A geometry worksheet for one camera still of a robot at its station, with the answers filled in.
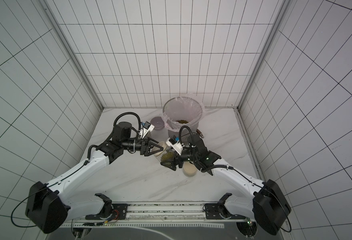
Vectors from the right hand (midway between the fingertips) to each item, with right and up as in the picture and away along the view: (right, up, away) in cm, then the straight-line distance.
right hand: (165, 152), depth 74 cm
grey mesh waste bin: (+8, +22, +19) cm, 30 cm away
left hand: (-3, +2, -3) cm, 5 cm away
